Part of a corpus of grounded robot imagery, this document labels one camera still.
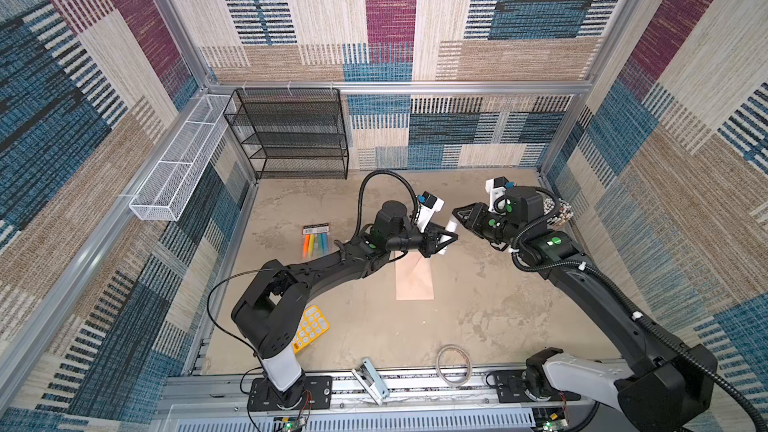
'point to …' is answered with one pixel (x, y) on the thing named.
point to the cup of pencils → (557, 212)
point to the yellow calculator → (313, 324)
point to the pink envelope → (413, 277)
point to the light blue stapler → (372, 381)
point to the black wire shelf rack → (292, 133)
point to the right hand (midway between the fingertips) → (454, 218)
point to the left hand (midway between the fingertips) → (456, 232)
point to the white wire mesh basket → (163, 195)
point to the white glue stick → (451, 227)
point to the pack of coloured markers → (315, 240)
